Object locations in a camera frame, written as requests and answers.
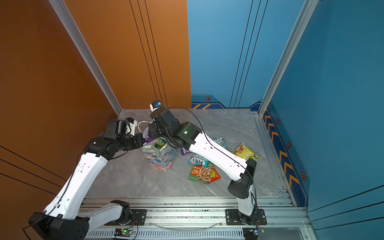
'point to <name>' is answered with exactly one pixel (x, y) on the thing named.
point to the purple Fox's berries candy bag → (149, 138)
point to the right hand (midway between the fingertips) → (150, 124)
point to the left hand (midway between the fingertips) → (146, 138)
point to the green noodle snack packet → (201, 173)
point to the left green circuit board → (123, 232)
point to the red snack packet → (214, 176)
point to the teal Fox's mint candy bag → (196, 159)
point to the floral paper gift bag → (161, 159)
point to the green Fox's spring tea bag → (160, 142)
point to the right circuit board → (252, 233)
